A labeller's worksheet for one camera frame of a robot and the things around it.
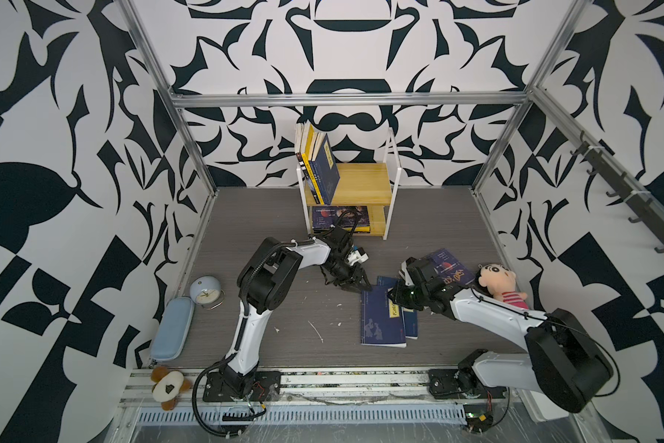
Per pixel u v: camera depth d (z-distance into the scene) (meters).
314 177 0.79
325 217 1.01
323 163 0.83
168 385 0.72
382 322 0.83
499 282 0.86
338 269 0.84
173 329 0.81
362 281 0.87
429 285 0.68
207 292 0.85
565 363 0.42
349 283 0.84
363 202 0.91
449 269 0.94
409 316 0.85
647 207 0.55
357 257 0.92
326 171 0.83
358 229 0.98
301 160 0.74
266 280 0.55
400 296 0.78
